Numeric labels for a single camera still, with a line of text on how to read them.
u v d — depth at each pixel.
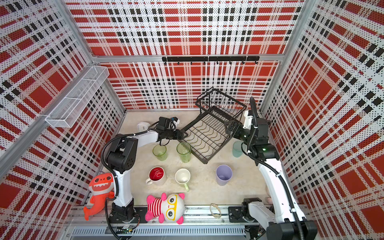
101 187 0.75
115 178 0.57
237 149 0.89
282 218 0.38
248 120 0.65
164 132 0.84
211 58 0.89
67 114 0.70
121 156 0.55
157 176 0.85
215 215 0.72
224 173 0.81
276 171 0.45
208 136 1.05
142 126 1.01
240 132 0.64
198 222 0.72
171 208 0.69
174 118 0.95
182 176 0.83
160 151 0.95
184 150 0.91
